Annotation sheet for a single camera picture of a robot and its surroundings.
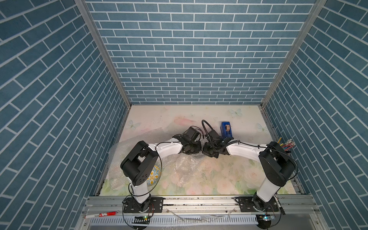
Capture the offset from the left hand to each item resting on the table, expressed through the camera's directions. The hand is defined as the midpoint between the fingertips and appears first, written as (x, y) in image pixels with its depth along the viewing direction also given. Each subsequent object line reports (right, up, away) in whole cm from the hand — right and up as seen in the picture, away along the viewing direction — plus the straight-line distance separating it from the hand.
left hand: (204, 151), depth 89 cm
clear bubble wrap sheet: (-16, -9, -2) cm, 18 cm away
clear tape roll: (+17, +14, +10) cm, 24 cm away
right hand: (-1, -2, +2) cm, 3 cm away
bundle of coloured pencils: (+45, +6, -10) cm, 47 cm away
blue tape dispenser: (+15, +10, +7) cm, 19 cm away
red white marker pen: (-54, -27, -19) cm, 63 cm away
